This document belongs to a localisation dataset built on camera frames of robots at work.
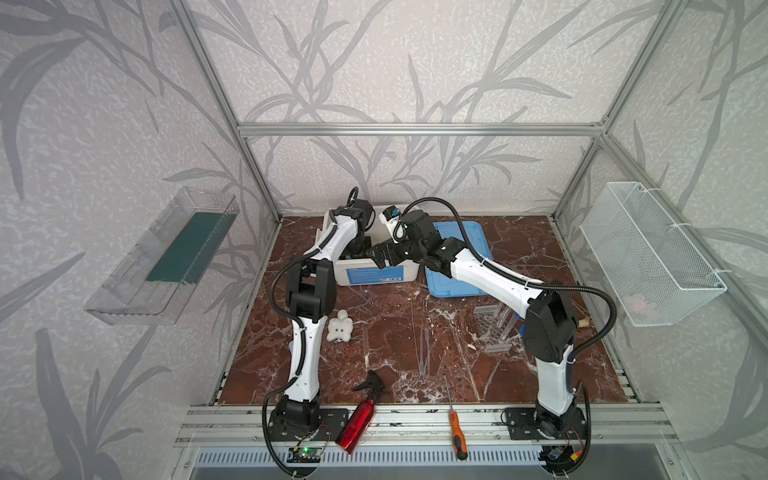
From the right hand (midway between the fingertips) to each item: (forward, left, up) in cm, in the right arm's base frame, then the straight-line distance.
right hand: (381, 236), depth 85 cm
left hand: (+8, +8, -15) cm, 19 cm away
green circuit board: (-50, +18, -24) cm, 58 cm away
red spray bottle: (-43, +4, -19) cm, 47 cm away
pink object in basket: (-21, -64, -2) cm, 67 cm away
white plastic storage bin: (-4, +8, -13) cm, 16 cm away
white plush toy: (-20, +12, -18) cm, 30 cm away
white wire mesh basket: (-20, -60, +11) cm, 65 cm away
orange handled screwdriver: (-47, -19, -19) cm, 55 cm away
